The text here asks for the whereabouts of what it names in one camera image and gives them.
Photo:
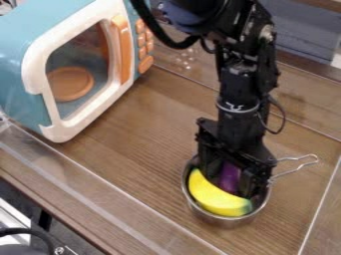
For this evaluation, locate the purple toy eggplant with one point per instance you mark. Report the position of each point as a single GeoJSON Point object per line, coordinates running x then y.
{"type": "Point", "coordinates": [229, 178]}

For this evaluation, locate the blue toy microwave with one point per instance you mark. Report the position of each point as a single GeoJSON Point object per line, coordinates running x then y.
{"type": "Point", "coordinates": [72, 56]}

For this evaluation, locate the yellow toy banana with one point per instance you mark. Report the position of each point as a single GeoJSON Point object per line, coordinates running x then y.
{"type": "Point", "coordinates": [213, 199]}

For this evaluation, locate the silver pot with handle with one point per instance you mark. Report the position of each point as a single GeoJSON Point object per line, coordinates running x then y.
{"type": "Point", "coordinates": [232, 222]}

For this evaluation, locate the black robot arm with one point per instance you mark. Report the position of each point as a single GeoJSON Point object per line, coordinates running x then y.
{"type": "Point", "coordinates": [239, 26]}

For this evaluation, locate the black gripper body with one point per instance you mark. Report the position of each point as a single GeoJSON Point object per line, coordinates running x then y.
{"type": "Point", "coordinates": [255, 154]}

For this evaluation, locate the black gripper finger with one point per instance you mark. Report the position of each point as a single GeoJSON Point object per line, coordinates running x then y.
{"type": "Point", "coordinates": [253, 181]}
{"type": "Point", "coordinates": [209, 159]}

